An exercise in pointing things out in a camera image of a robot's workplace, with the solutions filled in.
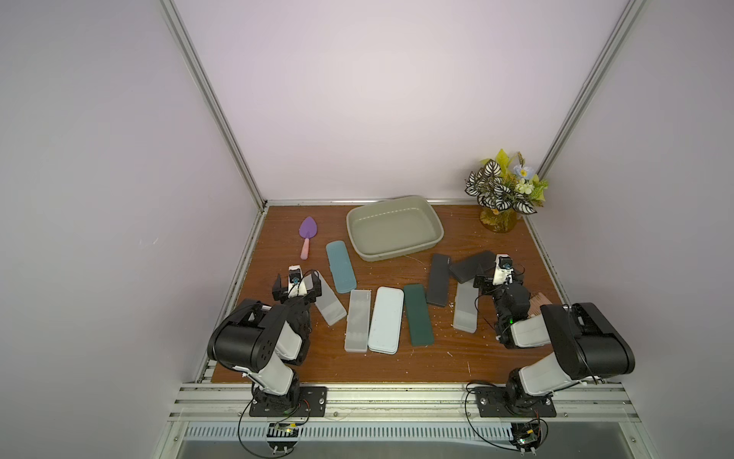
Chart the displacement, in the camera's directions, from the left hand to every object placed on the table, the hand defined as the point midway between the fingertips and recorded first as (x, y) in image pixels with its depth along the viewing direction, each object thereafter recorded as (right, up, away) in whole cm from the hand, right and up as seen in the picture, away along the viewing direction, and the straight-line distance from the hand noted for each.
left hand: (298, 271), depth 87 cm
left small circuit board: (0, -39, -15) cm, 42 cm away
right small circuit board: (+62, -39, -17) cm, 75 cm away
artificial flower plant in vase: (+65, +26, 0) cm, 70 cm away
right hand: (+63, +3, +1) cm, 63 cm away
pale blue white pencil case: (+27, -16, -1) cm, 31 cm away
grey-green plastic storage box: (+32, +13, +29) cm, 45 cm away
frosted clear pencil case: (+9, -12, +3) cm, 15 cm away
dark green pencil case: (+38, -16, 0) cm, 41 cm away
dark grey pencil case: (+46, -5, +10) cm, 47 cm away
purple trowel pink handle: (-3, +13, +24) cm, 27 cm away
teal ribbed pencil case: (+11, -1, +14) cm, 18 cm away
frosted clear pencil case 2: (+53, -13, 0) cm, 54 cm away
